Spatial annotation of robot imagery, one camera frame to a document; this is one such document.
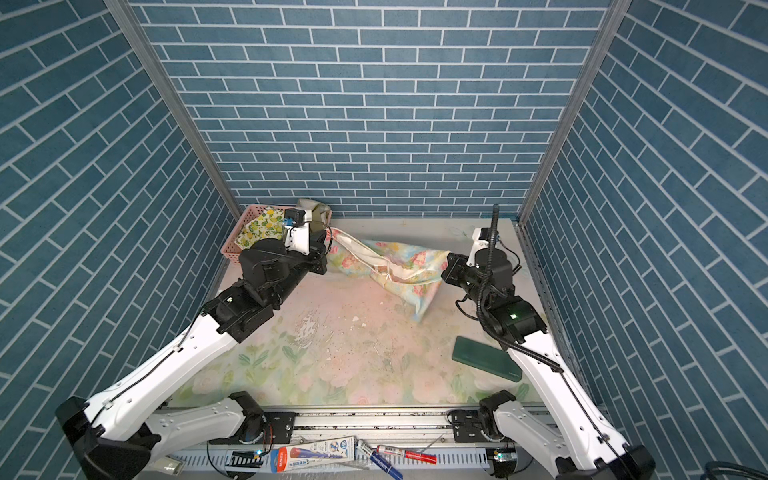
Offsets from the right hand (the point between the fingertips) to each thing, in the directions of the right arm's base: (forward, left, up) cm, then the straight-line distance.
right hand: (444, 250), depth 71 cm
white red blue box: (-40, +29, -29) cm, 57 cm away
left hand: (-2, +27, +6) cm, 28 cm away
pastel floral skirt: (-1, +8, -10) cm, 13 cm away
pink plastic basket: (+15, +73, -24) cm, 78 cm away
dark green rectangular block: (-12, -16, -34) cm, 39 cm away
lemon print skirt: (+29, +64, -24) cm, 74 cm away
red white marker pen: (-39, +2, -30) cm, 49 cm away
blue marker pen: (-39, +14, -29) cm, 51 cm away
